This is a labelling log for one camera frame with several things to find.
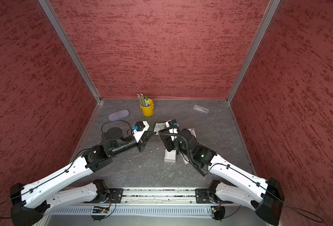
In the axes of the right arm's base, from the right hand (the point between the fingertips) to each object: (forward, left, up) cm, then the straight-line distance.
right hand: (163, 137), depth 72 cm
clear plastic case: (+39, -30, -23) cm, 54 cm away
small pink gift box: (-6, -13, -22) cm, 26 cm away
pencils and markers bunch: (+37, +16, -11) cm, 41 cm away
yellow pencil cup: (+33, +14, -18) cm, 40 cm away
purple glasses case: (+31, +36, -18) cm, 51 cm away
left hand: (-2, +4, +7) cm, 8 cm away
